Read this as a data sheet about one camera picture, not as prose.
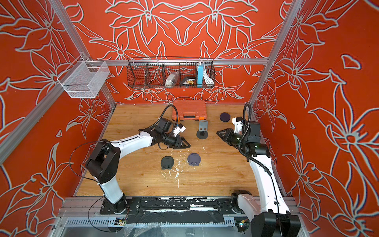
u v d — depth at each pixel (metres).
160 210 0.73
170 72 0.97
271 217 0.38
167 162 0.88
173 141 0.76
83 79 0.91
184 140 0.78
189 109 1.16
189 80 0.87
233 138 0.65
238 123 0.69
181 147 0.76
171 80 0.92
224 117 1.11
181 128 0.81
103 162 0.47
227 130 0.68
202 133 1.03
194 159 0.88
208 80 0.91
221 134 0.73
